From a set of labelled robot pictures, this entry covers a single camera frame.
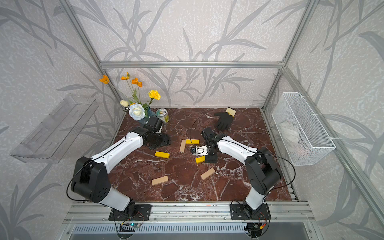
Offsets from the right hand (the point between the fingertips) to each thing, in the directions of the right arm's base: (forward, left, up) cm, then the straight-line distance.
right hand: (208, 151), depth 91 cm
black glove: (+28, -14, -5) cm, 32 cm away
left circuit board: (-37, +37, -4) cm, 53 cm away
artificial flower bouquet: (+9, +37, +28) cm, 47 cm away
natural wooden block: (+6, +17, -4) cm, 19 cm away
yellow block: (+9, +9, -4) cm, 14 cm away
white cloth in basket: (-1, -42, +18) cm, 46 cm away
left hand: (+2, +25, +7) cm, 26 cm away
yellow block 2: (0, +30, -4) cm, 30 cm away
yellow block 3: (-4, +5, -4) cm, 8 cm away
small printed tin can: (+27, +32, +4) cm, 42 cm away
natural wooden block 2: (-12, +1, -5) cm, 13 cm away
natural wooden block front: (-16, +29, -4) cm, 33 cm away
